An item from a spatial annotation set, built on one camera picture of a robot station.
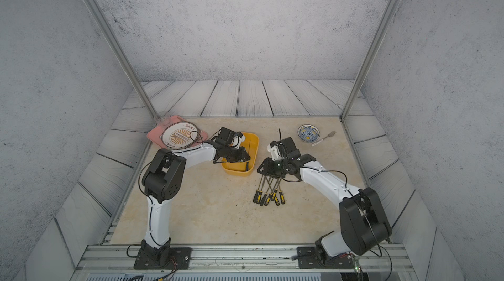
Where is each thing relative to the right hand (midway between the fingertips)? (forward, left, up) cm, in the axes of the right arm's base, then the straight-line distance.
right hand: (260, 170), depth 83 cm
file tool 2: (-6, -4, -13) cm, 15 cm away
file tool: (-5, -2, -13) cm, 14 cm away
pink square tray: (+30, +60, -11) cm, 68 cm away
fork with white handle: (+32, -40, -15) cm, 53 cm away
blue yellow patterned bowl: (+31, -26, -12) cm, 42 cm away
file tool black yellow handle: (+9, +7, -10) cm, 15 cm away
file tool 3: (-7, -10, -13) cm, 18 cm away
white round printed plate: (+29, +46, -11) cm, 55 cm away
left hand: (+12, +4, -9) cm, 15 cm away
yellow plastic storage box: (+7, +9, -11) cm, 16 cm away
